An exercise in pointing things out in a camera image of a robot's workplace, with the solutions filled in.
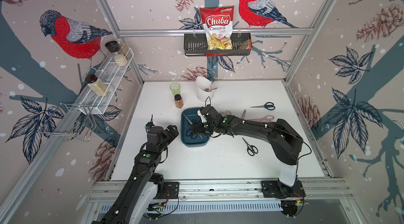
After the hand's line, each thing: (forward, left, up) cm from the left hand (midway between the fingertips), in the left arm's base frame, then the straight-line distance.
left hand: (174, 127), depth 83 cm
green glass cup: (+33, +5, -5) cm, 34 cm away
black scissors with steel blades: (+15, -42, -12) cm, 46 cm away
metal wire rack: (-10, +34, +24) cm, 43 cm away
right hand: (-2, -9, -2) cm, 9 cm away
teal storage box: (-1, -6, -12) cm, 14 cm away
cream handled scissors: (+17, -31, -12) cm, 37 cm away
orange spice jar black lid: (+21, +1, -5) cm, 22 cm away
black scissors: (-8, -43, -11) cm, 45 cm away
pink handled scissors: (+13, -57, -12) cm, 60 cm away
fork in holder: (+31, -20, -4) cm, 38 cm away
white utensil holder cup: (+34, -16, -7) cm, 38 cm away
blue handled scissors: (+23, -61, -12) cm, 66 cm away
